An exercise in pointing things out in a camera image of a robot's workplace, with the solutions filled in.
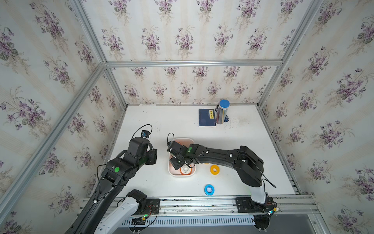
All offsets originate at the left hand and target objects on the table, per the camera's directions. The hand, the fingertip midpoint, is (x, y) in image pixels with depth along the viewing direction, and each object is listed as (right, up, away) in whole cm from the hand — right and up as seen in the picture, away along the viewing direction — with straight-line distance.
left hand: (153, 151), depth 70 cm
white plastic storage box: (+9, -16, +13) cm, 23 cm away
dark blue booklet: (+32, +17, +41) cm, 54 cm away
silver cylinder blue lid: (+41, +21, +26) cm, 53 cm away
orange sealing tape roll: (+16, -14, +14) cm, 25 cm away
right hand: (+10, -9, +14) cm, 20 cm away
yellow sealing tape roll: (+34, -15, +16) cm, 40 cm away
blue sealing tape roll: (+29, -23, +8) cm, 38 cm away
